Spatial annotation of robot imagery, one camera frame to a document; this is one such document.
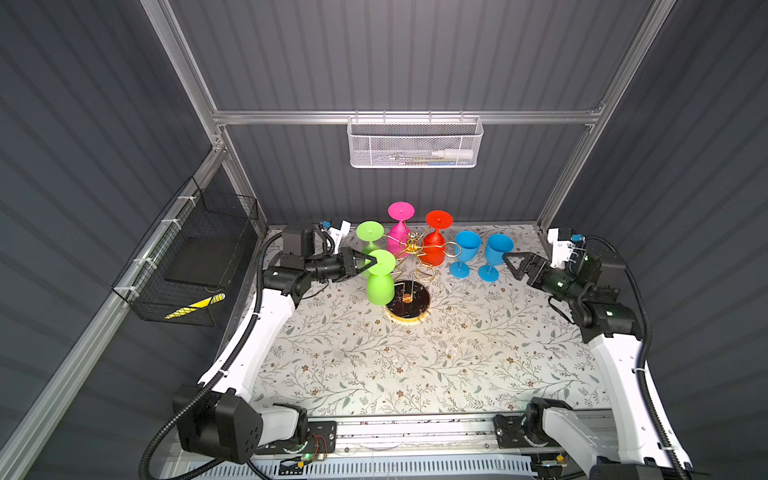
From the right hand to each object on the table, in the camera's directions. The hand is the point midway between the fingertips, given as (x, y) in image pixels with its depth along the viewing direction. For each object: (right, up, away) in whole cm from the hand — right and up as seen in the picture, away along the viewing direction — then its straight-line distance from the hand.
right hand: (517, 262), depth 70 cm
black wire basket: (-81, -2, +1) cm, 81 cm away
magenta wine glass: (-28, +8, +17) cm, 33 cm away
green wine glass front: (-33, -6, +6) cm, 34 cm away
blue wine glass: (-4, +6, +28) cm, 29 cm away
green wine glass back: (-36, +8, +8) cm, 38 cm away
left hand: (-34, 0, +1) cm, 34 cm away
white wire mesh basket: (-20, +49, +53) cm, 75 cm away
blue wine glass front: (+4, +4, +26) cm, 26 cm away
